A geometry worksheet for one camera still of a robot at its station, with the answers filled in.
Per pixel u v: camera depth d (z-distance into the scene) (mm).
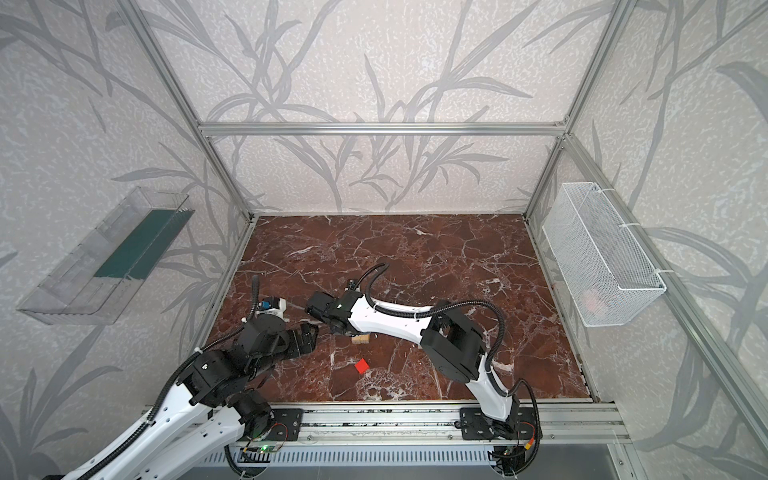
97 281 642
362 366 826
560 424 753
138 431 438
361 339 862
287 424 734
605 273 618
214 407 502
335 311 609
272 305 664
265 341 550
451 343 487
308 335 667
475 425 721
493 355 520
